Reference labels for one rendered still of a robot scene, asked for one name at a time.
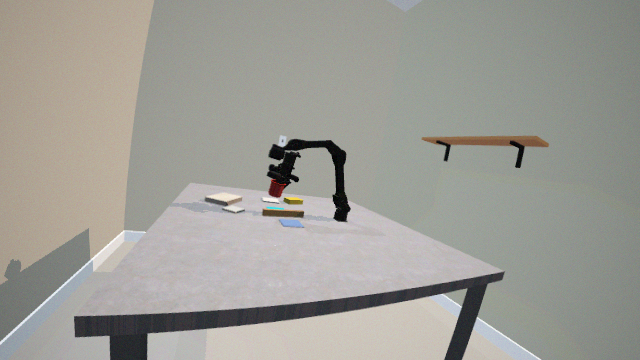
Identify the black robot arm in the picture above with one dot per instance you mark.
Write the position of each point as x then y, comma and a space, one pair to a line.
338, 157

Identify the red plastic cup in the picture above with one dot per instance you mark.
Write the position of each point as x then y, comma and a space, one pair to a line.
275, 189

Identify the yellow rectangular block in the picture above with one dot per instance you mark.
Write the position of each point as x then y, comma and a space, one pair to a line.
292, 201

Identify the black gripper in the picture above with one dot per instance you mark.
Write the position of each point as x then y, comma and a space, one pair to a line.
285, 171

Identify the long wooden plank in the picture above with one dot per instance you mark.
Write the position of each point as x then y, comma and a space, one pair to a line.
283, 213

